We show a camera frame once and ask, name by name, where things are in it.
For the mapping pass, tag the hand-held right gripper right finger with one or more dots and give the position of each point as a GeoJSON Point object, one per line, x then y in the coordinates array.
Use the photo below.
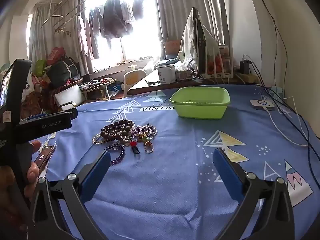
{"type": "Point", "coordinates": [226, 172]}

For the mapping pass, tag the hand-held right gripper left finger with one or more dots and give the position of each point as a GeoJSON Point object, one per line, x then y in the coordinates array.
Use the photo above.
{"type": "Point", "coordinates": [96, 175]}

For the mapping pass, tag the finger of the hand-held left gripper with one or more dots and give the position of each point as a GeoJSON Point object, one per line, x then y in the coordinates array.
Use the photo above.
{"type": "Point", "coordinates": [72, 113]}

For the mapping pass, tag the green plastic basin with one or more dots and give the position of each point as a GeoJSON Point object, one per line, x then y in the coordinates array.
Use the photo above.
{"type": "Point", "coordinates": [200, 107]}

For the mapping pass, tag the person's left hand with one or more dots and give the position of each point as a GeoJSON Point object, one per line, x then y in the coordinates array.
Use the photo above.
{"type": "Point", "coordinates": [33, 173]}

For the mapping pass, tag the printed white sack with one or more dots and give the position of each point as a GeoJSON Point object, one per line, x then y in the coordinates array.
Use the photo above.
{"type": "Point", "coordinates": [28, 91]}

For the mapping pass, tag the brown patterned cloth pile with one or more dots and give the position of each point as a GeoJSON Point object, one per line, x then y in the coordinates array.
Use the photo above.
{"type": "Point", "coordinates": [37, 102]}

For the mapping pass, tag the green bag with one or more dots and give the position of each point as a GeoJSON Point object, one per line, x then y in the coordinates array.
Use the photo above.
{"type": "Point", "coordinates": [40, 67]}

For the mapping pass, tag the low wooden table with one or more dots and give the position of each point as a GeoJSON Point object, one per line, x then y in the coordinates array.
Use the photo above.
{"type": "Point", "coordinates": [97, 86]}

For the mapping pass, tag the dark duffel bag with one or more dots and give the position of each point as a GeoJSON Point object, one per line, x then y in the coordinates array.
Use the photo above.
{"type": "Point", "coordinates": [62, 70]}

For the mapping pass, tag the red bag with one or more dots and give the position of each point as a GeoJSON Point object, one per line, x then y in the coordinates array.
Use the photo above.
{"type": "Point", "coordinates": [56, 54]}

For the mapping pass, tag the grey window curtain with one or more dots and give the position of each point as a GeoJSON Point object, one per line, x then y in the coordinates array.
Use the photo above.
{"type": "Point", "coordinates": [37, 35]}
{"type": "Point", "coordinates": [175, 10]}

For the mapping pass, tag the blue printed tablecloth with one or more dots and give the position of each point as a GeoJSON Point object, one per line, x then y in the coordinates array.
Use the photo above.
{"type": "Point", "coordinates": [162, 180]}

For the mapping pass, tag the cream chair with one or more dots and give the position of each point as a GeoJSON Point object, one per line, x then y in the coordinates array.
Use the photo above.
{"type": "Point", "coordinates": [133, 78]}

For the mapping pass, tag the dark wooden desk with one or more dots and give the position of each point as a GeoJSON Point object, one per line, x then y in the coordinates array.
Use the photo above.
{"type": "Point", "coordinates": [145, 86]}

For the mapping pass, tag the small white portable device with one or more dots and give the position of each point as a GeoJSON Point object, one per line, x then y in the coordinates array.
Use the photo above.
{"type": "Point", "coordinates": [261, 103]}

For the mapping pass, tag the metal ceiling drying rack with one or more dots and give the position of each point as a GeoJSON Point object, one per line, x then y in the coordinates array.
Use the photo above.
{"type": "Point", "coordinates": [59, 21]}

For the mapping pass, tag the light blue packet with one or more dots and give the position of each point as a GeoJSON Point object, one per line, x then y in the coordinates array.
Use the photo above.
{"type": "Point", "coordinates": [277, 92]}

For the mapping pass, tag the white enamel mug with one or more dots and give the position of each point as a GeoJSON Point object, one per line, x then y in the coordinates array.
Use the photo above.
{"type": "Point", "coordinates": [166, 75]}

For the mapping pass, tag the row of hanging clothes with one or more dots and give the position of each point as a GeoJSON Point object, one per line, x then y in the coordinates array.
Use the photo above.
{"type": "Point", "coordinates": [115, 17]}

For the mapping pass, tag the small patterned box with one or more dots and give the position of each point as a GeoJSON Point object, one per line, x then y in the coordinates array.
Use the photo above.
{"type": "Point", "coordinates": [183, 75]}

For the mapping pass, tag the black power adapter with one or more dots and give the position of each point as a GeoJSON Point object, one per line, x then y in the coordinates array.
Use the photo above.
{"type": "Point", "coordinates": [245, 67]}

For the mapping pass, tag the clear plastic storage box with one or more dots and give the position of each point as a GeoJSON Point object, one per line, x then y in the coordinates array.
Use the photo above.
{"type": "Point", "coordinates": [223, 60]}

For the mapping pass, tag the crumpled clear plastic bag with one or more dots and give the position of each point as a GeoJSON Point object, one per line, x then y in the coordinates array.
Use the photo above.
{"type": "Point", "coordinates": [185, 65]}

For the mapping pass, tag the cardboard box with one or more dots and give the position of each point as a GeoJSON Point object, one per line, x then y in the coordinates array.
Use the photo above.
{"type": "Point", "coordinates": [172, 47]}

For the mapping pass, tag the black upright monitor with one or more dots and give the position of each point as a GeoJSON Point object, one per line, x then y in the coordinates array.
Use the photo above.
{"type": "Point", "coordinates": [201, 50]}

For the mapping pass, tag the clear plastic cover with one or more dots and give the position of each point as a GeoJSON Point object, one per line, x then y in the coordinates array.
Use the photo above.
{"type": "Point", "coordinates": [188, 40]}

